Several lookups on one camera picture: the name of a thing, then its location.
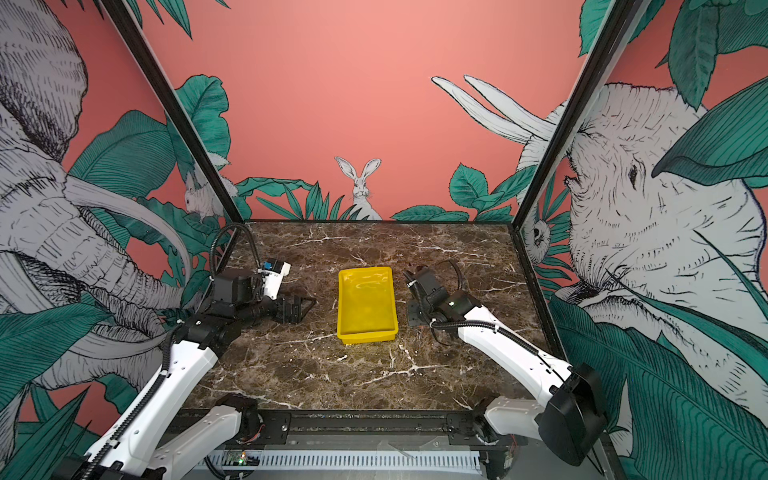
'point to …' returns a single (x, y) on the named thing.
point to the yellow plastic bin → (366, 310)
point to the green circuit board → (241, 458)
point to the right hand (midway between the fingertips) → (410, 307)
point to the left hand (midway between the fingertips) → (301, 294)
